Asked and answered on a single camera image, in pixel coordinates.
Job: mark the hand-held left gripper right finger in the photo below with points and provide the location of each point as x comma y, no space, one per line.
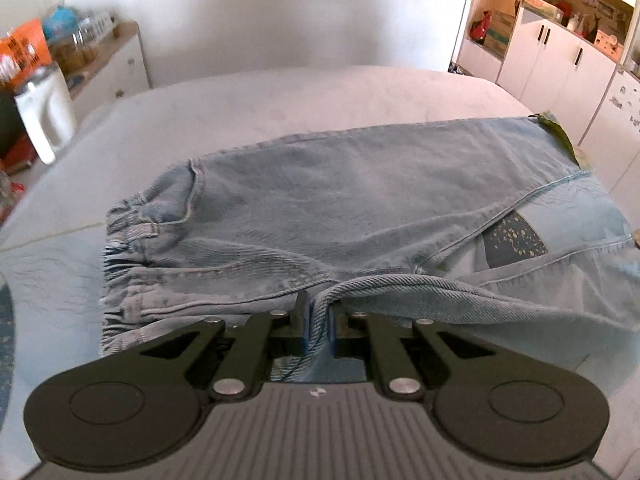
332,332

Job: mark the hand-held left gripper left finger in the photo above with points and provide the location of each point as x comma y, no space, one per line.
301,330

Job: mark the light blue denim jeans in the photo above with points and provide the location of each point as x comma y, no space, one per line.
325,200

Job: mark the white low cabinet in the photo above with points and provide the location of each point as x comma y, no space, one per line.
117,67

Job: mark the white plastic jug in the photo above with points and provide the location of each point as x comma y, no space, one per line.
45,110

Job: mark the red bag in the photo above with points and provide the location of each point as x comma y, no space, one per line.
480,26

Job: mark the cardboard box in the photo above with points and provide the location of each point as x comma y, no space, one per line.
500,32

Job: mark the white storage cabinets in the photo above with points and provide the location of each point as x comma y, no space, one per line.
560,65

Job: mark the glass jars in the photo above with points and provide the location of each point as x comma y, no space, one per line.
90,35

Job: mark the blue round container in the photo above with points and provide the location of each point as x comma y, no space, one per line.
59,22

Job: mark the orange bag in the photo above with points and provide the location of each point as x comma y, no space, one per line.
22,52

